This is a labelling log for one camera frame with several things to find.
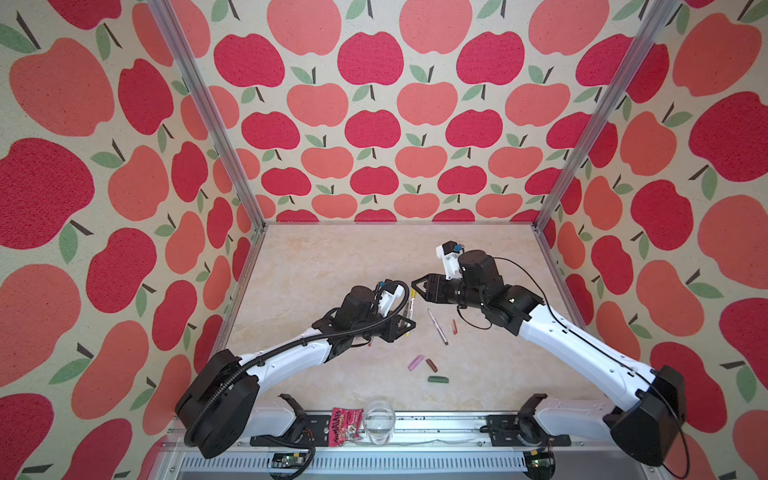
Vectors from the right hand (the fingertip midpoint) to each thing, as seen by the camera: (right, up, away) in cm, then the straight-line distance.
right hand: (423, 282), depth 75 cm
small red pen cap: (+13, -16, +18) cm, 28 cm away
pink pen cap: (-1, -25, +11) cm, 27 cm away
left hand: (-1, -12, +2) cm, 13 cm away
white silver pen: (+7, -16, +18) cm, 25 cm away
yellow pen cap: (-3, -2, -3) cm, 5 cm away
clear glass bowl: (-11, -36, +1) cm, 38 cm away
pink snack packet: (-20, -36, 0) cm, 41 cm away
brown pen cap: (+4, -25, +11) cm, 28 cm away
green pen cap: (+5, -28, +8) cm, 30 cm away
